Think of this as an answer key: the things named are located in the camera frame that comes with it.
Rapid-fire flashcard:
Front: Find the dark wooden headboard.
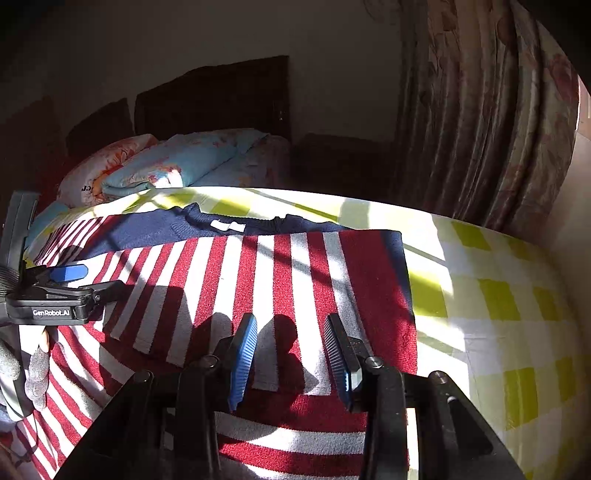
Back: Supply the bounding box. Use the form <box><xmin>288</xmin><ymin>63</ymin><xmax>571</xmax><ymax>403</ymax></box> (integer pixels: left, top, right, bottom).
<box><xmin>65</xmin><ymin>55</ymin><xmax>291</xmax><ymax>161</ymax></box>

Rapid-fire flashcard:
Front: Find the red white striped knit sweater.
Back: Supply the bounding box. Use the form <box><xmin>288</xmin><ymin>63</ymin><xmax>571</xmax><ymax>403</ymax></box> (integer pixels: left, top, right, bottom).
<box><xmin>11</xmin><ymin>204</ymin><xmax>417</xmax><ymax>479</ymax></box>

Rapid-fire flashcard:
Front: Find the light blue folded quilt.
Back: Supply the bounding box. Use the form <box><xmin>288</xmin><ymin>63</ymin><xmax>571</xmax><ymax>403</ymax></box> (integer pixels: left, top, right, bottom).
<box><xmin>101</xmin><ymin>128</ymin><xmax>267</xmax><ymax>198</ymax></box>

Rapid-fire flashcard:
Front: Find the gloved left hand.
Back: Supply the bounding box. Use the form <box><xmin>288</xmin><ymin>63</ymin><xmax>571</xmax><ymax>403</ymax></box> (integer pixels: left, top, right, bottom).
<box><xmin>1</xmin><ymin>326</ymin><xmax>49</xmax><ymax>423</ymax></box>

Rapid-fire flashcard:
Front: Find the orange floral pillow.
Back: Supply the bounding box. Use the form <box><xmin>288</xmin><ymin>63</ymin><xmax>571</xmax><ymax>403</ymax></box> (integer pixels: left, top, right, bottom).
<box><xmin>56</xmin><ymin>134</ymin><xmax>157</xmax><ymax>208</ymax></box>

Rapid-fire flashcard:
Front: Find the dark bedside table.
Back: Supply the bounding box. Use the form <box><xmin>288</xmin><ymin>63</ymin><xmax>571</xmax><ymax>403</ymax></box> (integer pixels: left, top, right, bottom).
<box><xmin>290</xmin><ymin>133</ymin><xmax>393</xmax><ymax>200</ymax></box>

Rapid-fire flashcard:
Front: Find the yellow white checked bed sheet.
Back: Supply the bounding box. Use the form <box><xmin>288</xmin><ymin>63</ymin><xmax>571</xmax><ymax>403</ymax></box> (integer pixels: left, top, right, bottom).
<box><xmin>42</xmin><ymin>187</ymin><xmax>590</xmax><ymax>479</ymax></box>

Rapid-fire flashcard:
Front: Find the floral pink curtain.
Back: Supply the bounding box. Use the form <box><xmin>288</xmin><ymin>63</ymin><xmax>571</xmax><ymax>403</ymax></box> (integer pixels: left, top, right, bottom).
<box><xmin>389</xmin><ymin>1</ymin><xmax>579</xmax><ymax>242</ymax></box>

